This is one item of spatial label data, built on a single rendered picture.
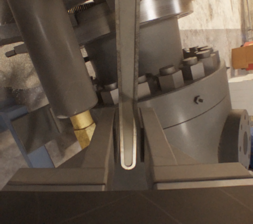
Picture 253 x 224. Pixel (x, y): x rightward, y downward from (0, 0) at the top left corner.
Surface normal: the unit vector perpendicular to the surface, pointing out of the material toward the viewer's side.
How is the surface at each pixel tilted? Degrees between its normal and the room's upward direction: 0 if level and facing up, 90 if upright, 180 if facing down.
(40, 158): 0
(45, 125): 0
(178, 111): 39
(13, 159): 0
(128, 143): 50
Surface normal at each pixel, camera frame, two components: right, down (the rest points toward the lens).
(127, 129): 0.00, 0.28
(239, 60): -0.68, -0.13
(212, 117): 0.48, 0.10
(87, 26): -0.44, 0.37
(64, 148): 0.73, -0.03
